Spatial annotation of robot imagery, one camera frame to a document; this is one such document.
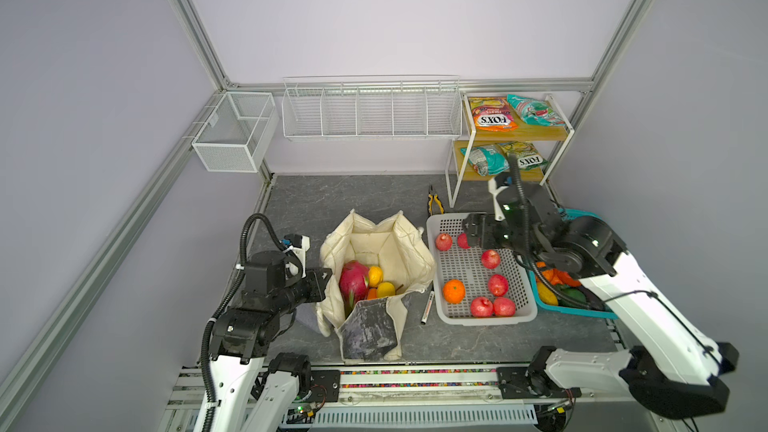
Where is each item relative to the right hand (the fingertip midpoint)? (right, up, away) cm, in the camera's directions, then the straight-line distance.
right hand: (476, 224), depth 65 cm
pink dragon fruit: (-29, -17, +14) cm, 36 cm away
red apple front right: (+12, -24, +16) cm, 31 cm away
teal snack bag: (+13, +19, +34) cm, 41 cm away
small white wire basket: (-72, +28, +38) cm, 86 cm away
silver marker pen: (-9, -25, +20) cm, 34 cm away
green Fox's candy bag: (+28, +21, +37) cm, 51 cm away
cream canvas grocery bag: (-23, -25, +4) cm, 34 cm away
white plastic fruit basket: (+7, -20, +25) cm, 33 cm away
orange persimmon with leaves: (-24, -21, +18) cm, 37 cm away
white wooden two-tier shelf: (+40, +28, +46) cm, 67 cm away
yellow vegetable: (+25, -22, +19) cm, 38 cm away
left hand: (-33, -13, +4) cm, 35 cm away
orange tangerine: (-1, -21, +20) cm, 28 cm away
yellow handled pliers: (-4, +8, +48) cm, 49 cm away
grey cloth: (-36, -19, -3) cm, 41 cm away
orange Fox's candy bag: (+11, +31, +22) cm, 39 cm away
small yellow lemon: (-20, -19, +16) cm, 32 cm away
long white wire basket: (-29, +37, +36) cm, 59 cm away
